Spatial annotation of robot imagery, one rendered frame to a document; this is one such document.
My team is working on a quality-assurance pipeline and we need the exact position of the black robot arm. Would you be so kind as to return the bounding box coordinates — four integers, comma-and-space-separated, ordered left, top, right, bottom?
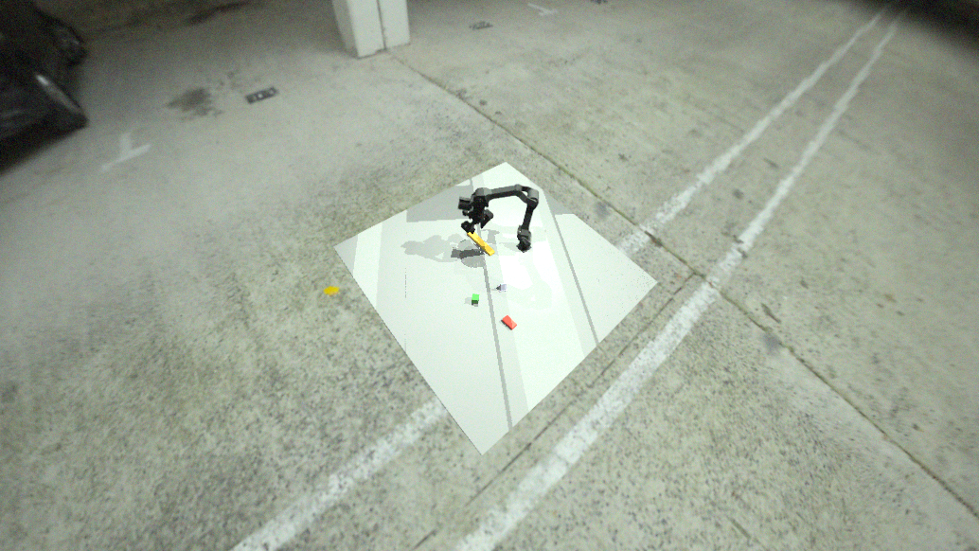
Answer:
458, 184, 539, 253

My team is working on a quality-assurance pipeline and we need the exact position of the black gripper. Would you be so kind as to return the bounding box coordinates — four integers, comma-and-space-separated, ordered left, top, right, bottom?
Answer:
461, 208, 494, 234

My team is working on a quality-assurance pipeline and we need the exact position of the yellow bar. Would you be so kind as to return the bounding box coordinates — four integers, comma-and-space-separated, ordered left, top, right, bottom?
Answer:
467, 232, 495, 256

